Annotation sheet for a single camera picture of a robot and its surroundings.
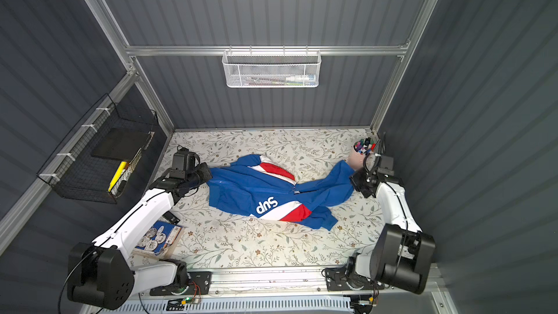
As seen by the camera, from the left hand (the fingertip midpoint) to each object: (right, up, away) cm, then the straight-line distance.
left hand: (210, 170), depth 84 cm
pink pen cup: (+63, +9, +12) cm, 65 cm away
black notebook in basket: (-30, +10, -7) cm, 32 cm away
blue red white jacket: (+18, -7, +7) cm, 20 cm away
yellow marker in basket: (-26, +2, -11) cm, 29 cm away
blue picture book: (-18, -26, -4) cm, 31 cm away
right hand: (+58, -4, +2) cm, 58 cm away
